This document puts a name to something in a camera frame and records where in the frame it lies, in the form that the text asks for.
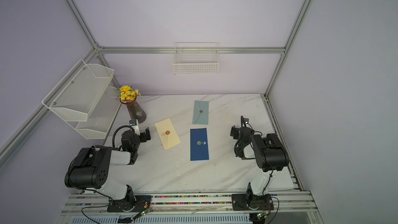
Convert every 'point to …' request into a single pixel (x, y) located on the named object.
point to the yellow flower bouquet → (127, 93)
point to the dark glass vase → (136, 111)
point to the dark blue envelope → (199, 148)
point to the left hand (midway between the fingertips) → (140, 130)
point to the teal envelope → (200, 112)
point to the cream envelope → (167, 134)
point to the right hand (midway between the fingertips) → (242, 129)
